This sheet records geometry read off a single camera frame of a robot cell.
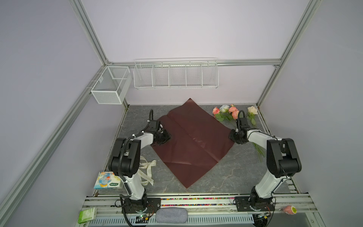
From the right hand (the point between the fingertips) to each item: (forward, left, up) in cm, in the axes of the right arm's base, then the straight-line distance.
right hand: (232, 137), depth 98 cm
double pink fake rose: (+23, -6, +2) cm, 24 cm away
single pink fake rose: (+23, +9, +1) cm, 25 cm away
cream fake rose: (+23, -21, +1) cm, 31 cm away
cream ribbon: (-27, +54, -1) cm, 60 cm away
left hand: (-1, +42, +2) cm, 42 cm away
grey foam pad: (-45, +39, +1) cm, 60 cm away
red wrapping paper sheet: (-1, +24, -1) cm, 24 cm away
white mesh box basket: (+30, +86, +22) cm, 94 cm away
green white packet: (-46, +81, +1) cm, 93 cm away
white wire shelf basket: (+34, +39, +30) cm, 60 cm away
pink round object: (-43, -19, +3) cm, 47 cm away
